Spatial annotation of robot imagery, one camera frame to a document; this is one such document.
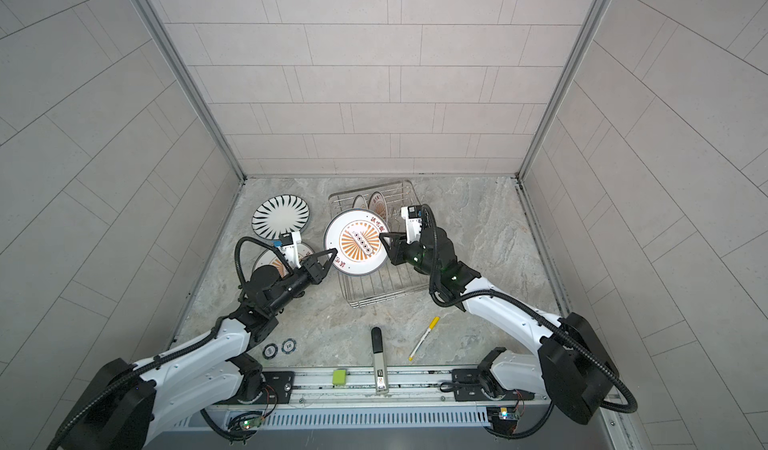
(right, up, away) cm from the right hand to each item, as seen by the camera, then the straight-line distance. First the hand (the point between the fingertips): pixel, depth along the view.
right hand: (379, 239), depth 75 cm
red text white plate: (-2, +9, +20) cm, 22 cm away
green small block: (-10, -34, -2) cm, 36 cm away
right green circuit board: (+30, -40, -7) cm, 50 cm away
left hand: (-9, -3, 0) cm, 9 cm away
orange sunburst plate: (-34, -8, +16) cm, 39 cm away
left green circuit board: (-27, -39, -10) cm, 49 cm away
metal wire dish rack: (+3, -14, +13) cm, 19 cm away
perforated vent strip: (-9, -41, -7) cm, 42 cm away
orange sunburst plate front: (-6, +1, 0) cm, 6 cm away
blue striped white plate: (-36, +5, +28) cm, 46 cm away
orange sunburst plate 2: (-8, +9, +20) cm, 24 cm away
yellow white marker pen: (+14, -25, +6) cm, 29 cm away
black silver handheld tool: (0, -29, -3) cm, 30 cm away
